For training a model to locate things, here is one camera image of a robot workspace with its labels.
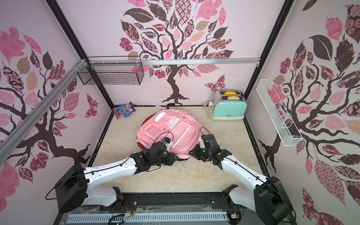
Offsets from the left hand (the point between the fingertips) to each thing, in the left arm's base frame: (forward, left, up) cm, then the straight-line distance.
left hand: (176, 160), depth 79 cm
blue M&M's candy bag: (+47, +45, -6) cm, 65 cm away
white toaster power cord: (+42, -26, -1) cm, 49 cm away
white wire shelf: (+20, -59, +17) cm, 64 cm away
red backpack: (+11, +24, -3) cm, 27 cm away
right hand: (+4, -7, 0) cm, 8 cm away
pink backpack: (+27, +9, +2) cm, 28 cm away
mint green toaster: (+40, -40, +6) cm, 57 cm away
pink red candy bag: (+44, +50, -8) cm, 67 cm away
